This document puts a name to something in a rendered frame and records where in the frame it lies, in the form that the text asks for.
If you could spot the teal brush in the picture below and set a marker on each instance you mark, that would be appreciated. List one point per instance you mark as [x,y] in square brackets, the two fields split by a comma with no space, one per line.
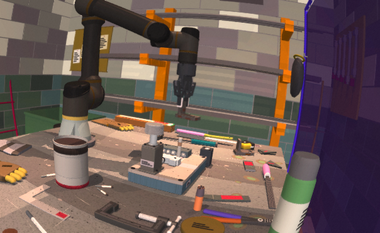
[204,143]

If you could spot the dark strip with red label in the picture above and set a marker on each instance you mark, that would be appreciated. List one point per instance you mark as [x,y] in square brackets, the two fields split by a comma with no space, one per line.
[228,198]

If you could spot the dark triangular card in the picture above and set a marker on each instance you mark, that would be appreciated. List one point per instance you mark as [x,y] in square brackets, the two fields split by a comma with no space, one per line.
[267,151]
[274,165]

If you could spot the blue fixture vise base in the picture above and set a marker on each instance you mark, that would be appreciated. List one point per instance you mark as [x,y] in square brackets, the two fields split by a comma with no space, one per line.
[170,176]

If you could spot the dark knob housing block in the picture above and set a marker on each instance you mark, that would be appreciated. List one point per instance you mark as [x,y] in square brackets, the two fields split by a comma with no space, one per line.
[152,157]

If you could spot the orange bar stock rack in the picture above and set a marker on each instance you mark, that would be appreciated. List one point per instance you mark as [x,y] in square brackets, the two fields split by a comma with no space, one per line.
[161,64]

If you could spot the brown wall tool board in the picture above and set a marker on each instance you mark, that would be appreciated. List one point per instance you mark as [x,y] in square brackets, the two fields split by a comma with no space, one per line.
[348,68]

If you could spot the black pin holder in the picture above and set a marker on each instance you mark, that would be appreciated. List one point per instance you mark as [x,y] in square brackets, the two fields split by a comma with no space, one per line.
[206,153]

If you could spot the yellow brush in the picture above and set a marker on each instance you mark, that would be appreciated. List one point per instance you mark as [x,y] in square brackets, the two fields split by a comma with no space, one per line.
[219,136]

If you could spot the pink brush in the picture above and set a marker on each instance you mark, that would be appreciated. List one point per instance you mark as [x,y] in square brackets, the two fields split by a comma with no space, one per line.
[190,133]

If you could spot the white brush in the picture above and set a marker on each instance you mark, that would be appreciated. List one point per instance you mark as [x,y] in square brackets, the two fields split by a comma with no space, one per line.
[222,140]

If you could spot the black oval hanging pad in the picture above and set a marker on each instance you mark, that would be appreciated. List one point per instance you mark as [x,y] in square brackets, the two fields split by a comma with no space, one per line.
[296,77]

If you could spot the white pen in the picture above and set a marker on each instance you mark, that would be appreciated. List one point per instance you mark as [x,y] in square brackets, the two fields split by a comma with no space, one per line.
[34,221]

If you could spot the dark card with red label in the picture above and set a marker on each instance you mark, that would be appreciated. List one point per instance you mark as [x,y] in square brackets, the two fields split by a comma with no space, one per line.
[249,165]

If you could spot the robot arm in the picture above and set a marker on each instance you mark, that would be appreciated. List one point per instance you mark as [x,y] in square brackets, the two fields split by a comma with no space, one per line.
[89,48]

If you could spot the white jaw block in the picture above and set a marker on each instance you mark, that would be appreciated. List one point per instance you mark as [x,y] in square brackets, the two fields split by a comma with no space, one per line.
[172,160]

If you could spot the dark c-clamp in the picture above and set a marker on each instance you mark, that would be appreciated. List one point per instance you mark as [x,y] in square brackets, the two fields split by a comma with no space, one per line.
[119,218]

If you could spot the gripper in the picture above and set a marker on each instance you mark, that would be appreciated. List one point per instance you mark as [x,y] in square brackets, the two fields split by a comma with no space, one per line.
[185,71]

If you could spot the red ladder frame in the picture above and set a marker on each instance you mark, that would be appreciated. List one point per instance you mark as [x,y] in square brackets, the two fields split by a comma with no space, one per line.
[3,103]

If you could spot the brown round disc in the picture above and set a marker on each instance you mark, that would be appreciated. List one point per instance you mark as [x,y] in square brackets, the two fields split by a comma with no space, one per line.
[10,231]

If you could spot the tan glove with yellow fingertips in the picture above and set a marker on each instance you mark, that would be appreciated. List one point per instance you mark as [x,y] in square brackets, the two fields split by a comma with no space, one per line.
[2,171]
[114,124]

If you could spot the green and white spray can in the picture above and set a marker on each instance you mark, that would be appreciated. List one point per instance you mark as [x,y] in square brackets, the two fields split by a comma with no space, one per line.
[295,197]

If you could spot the brown cast steel bracket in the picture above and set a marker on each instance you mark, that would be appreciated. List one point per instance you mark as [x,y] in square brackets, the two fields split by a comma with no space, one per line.
[190,116]

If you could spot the yellow wall poster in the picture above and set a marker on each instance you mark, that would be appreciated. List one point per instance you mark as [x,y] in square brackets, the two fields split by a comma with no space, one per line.
[76,51]

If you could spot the grey locating pin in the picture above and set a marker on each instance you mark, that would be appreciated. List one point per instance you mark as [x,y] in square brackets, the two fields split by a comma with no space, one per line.
[179,147]

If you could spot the orange and grey marker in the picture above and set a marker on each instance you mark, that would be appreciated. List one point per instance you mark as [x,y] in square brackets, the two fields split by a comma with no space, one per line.
[199,199]

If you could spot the grey plunger block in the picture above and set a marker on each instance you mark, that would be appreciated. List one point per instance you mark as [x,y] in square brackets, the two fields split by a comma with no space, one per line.
[185,150]

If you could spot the white tin with dark band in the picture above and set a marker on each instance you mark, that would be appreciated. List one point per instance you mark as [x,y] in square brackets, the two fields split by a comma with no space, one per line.
[71,162]

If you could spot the white try square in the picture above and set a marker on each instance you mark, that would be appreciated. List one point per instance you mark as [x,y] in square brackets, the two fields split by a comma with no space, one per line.
[38,199]

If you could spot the grey knob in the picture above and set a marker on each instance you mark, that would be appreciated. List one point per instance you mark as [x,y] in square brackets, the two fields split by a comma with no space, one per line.
[154,129]

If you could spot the white and brown folded cloth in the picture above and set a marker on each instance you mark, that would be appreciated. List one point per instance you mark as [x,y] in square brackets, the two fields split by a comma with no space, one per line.
[9,147]

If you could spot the yellow tape measure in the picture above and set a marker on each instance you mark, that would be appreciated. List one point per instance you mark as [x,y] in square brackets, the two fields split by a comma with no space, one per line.
[247,145]

